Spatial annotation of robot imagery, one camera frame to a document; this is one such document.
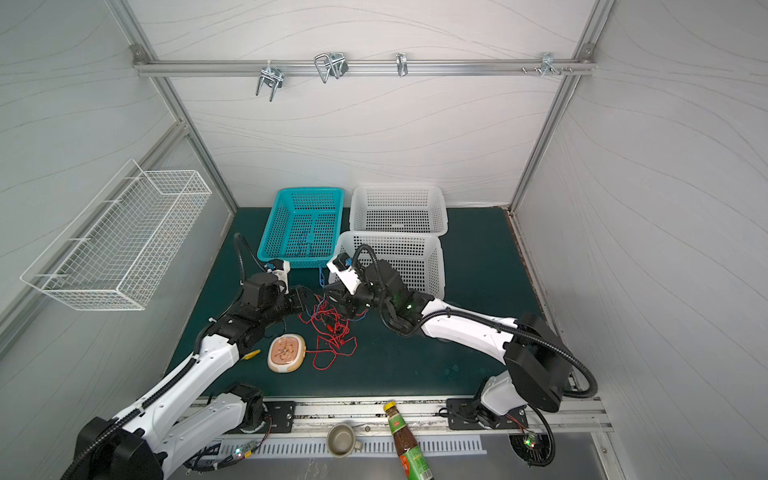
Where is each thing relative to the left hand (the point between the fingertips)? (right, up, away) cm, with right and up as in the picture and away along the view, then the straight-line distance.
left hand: (312, 285), depth 83 cm
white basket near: (+32, +6, +21) cm, 39 cm away
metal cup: (+10, -35, -13) cm, 39 cm away
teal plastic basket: (-12, +17, +32) cm, 38 cm away
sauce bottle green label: (+27, -35, -18) cm, 47 cm away
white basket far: (+29, +24, +28) cm, 47 cm away
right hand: (+7, +3, -10) cm, 13 cm away
